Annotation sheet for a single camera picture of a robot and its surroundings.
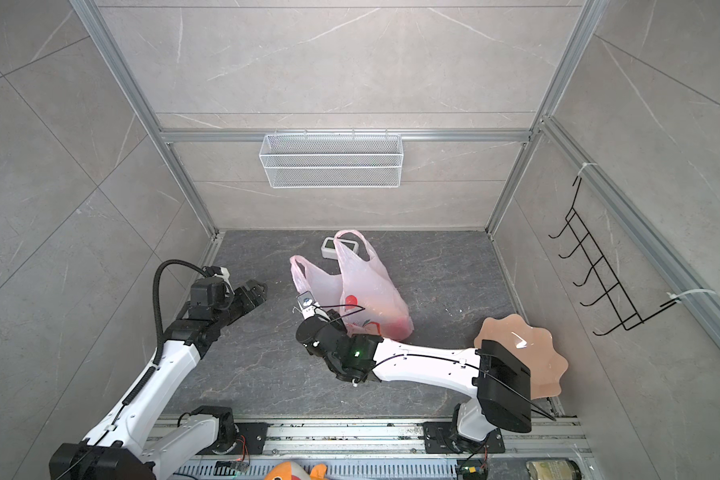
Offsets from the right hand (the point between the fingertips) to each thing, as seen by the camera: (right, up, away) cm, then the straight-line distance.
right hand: (312, 314), depth 75 cm
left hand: (-17, +7, +6) cm, 19 cm away
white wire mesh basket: (+2, +48, +25) cm, 54 cm away
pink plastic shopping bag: (+13, +5, +4) cm, 15 cm away
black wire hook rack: (+70, +6, -11) cm, 71 cm away
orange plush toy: (-2, -32, -12) cm, 34 cm away
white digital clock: (0, +18, +34) cm, 39 cm away
